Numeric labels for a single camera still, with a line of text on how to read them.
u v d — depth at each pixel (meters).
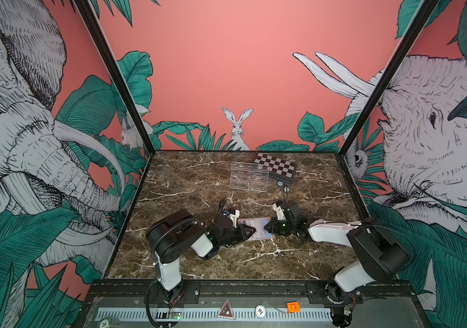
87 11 0.69
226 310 0.70
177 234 0.49
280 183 1.07
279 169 1.09
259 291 0.75
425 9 0.69
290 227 0.72
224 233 0.72
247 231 0.88
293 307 0.70
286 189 1.04
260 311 0.70
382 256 0.45
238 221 0.91
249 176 1.04
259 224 0.91
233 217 0.86
